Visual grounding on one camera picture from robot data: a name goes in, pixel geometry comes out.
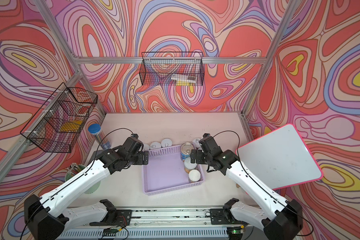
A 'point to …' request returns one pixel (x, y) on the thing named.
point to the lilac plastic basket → (165, 171)
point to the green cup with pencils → (74, 168)
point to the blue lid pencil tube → (96, 131)
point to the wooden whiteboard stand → (237, 185)
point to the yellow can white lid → (196, 142)
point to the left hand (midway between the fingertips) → (142, 156)
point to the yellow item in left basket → (73, 126)
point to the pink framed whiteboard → (281, 159)
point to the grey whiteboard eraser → (99, 154)
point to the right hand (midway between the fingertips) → (200, 159)
